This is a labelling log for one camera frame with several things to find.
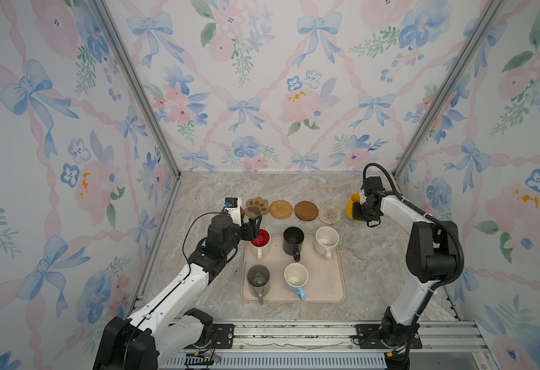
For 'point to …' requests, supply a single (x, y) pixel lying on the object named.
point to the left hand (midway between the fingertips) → (253, 214)
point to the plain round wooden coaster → (306, 210)
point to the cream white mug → (326, 239)
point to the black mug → (293, 240)
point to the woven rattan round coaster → (281, 209)
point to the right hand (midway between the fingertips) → (358, 213)
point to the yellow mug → (355, 197)
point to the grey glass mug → (258, 277)
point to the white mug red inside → (260, 245)
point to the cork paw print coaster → (255, 207)
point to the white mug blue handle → (295, 277)
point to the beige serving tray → (277, 277)
